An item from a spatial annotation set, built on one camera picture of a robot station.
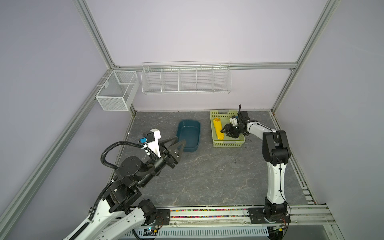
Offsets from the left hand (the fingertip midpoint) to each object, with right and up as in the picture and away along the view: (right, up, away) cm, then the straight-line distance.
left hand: (182, 142), depth 55 cm
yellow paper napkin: (+21, +5, +53) cm, 57 cm away
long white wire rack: (+2, +38, +41) cm, 56 cm away
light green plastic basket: (+27, +13, +60) cm, 67 cm away
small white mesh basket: (-49, +31, +47) cm, 75 cm away
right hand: (+25, +1, +49) cm, 55 cm away
